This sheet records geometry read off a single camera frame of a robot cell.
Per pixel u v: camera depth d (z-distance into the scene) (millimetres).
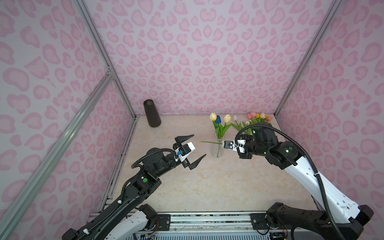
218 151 935
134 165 428
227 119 765
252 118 1134
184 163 559
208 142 675
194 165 560
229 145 560
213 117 782
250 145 574
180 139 590
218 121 808
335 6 692
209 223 749
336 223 393
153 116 1068
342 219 375
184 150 489
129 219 577
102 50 824
